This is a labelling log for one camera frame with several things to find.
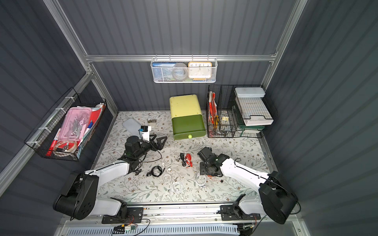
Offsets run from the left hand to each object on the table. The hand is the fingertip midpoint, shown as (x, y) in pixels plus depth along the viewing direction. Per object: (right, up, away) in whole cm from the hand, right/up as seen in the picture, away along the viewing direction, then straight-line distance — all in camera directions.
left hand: (162, 137), depth 85 cm
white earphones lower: (+9, -28, -2) cm, 30 cm away
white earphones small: (+3, -20, +4) cm, 21 cm away
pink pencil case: (-41, +8, -13) cm, 44 cm away
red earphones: (+34, -26, 0) cm, 43 cm away
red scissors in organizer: (+34, +22, +33) cm, 52 cm away
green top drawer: (+16, +6, +6) cm, 18 cm away
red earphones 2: (+15, -15, +9) cm, 23 cm away
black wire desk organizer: (+49, +17, +14) cm, 54 cm away
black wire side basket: (-46, +1, -23) cm, 51 cm away
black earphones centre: (+11, -13, +9) cm, 19 cm away
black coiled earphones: (-7, -22, +2) cm, 23 cm away
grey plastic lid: (-28, +6, +25) cm, 38 cm away
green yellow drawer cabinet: (+13, +20, +9) cm, 25 cm away
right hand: (+26, -19, 0) cm, 32 cm away
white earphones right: (+22, -25, +1) cm, 34 cm away
